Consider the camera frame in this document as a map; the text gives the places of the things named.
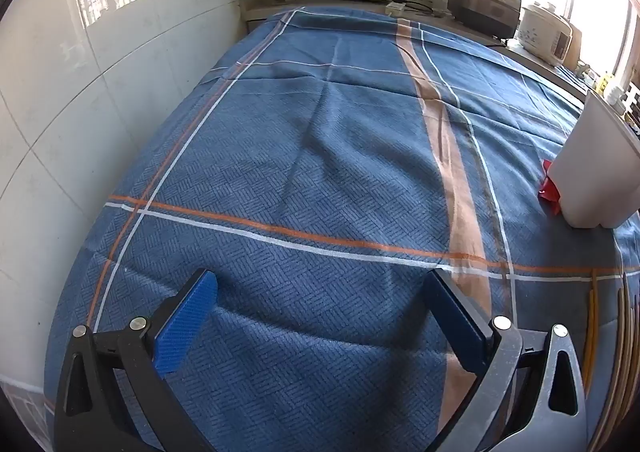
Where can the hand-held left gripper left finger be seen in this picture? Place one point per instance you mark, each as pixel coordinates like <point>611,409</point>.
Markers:
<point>185,327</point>

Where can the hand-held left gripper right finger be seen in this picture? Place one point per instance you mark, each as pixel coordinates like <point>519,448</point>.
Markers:
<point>457,327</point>

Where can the blue plaid tablecloth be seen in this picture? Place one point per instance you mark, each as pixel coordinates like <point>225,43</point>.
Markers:
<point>325,156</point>

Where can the white two-compartment chopstick holder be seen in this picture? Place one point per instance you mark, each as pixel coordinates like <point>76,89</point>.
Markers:
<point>600,171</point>

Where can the black countertop cooker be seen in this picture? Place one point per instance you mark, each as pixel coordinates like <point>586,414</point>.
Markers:
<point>480,6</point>

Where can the wooden cutting board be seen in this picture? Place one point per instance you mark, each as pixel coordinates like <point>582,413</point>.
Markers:
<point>576,46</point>

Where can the white rice cooker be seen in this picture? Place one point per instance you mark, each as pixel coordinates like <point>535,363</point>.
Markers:
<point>542,34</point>

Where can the bunch of wooden chopsticks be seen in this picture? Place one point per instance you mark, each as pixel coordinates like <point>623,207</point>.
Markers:
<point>591,332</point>

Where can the red plastic sheet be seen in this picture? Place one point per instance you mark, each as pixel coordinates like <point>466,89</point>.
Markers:
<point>549,189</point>

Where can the yellow bottle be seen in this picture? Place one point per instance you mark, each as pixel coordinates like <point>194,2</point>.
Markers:
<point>607,81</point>

